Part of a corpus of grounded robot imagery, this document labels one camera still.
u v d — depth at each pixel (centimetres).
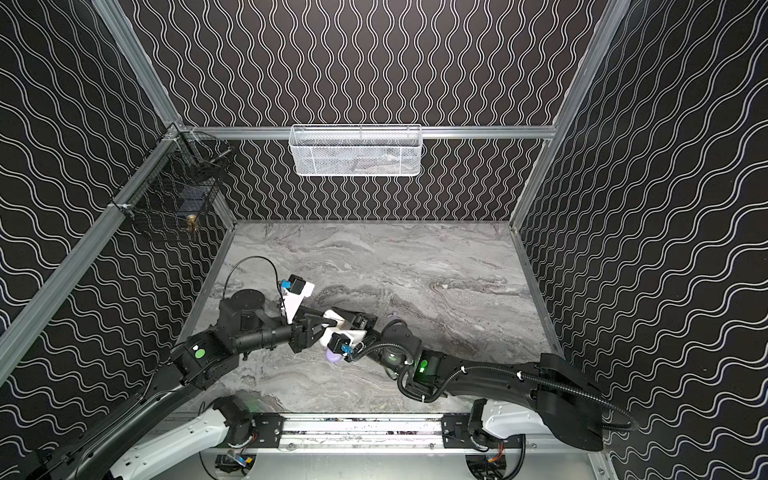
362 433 75
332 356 86
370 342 59
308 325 60
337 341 53
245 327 53
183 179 100
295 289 59
